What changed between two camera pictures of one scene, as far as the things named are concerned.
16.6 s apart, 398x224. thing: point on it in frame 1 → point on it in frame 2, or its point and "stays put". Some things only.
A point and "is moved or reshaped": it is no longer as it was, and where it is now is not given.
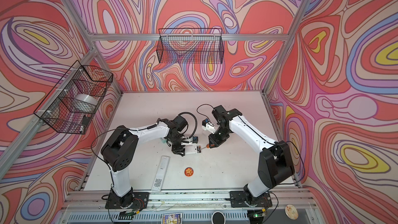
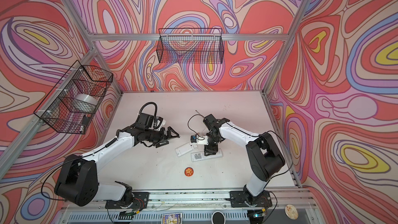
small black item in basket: (85, 120) stays put
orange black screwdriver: (207, 146) is moved or reshaped
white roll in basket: (87, 98) stays put
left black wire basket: (71, 104) stays put
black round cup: (218, 218) stays put
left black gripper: (180, 150) → (169, 129)
